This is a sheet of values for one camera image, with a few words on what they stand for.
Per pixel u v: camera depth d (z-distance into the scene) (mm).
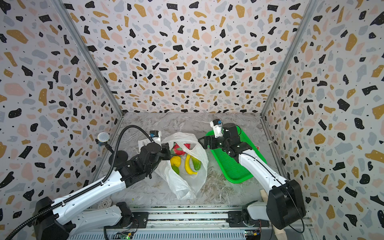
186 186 705
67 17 719
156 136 640
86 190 442
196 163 901
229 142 627
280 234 676
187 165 908
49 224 373
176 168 877
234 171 901
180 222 737
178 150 913
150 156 538
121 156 982
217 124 730
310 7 718
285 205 408
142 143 975
